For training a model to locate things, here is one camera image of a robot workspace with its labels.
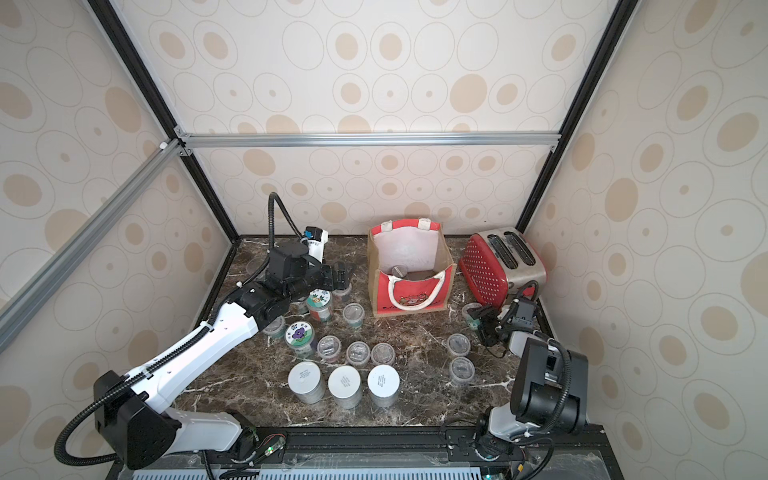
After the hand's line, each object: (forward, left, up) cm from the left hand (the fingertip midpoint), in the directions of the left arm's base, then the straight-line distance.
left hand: (351, 262), depth 74 cm
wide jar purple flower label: (-10, +16, -21) cm, 28 cm away
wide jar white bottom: (-24, +1, -20) cm, 31 cm away
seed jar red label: (-11, -30, -24) cm, 40 cm away
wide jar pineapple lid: (+1, +12, -21) cm, 24 cm away
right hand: (-1, -39, -25) cm, 47 cm away
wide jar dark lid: (-24, -9, -20) cm, 32 cm away
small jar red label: (-13, +7, -23) cm, 28 cm away
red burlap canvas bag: (+19, -17, -25) cm, 36 cm away
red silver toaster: (+9, -41, -10) cm, 44 cm away
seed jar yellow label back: (-3, -34, -25) cm, 42 cm away
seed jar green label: (-1, +1, -24) cm, 24 cm away
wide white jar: (-23, +11, -20) cm, 32 cm away
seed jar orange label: (-14, -1, -23) cm, 27 cm away
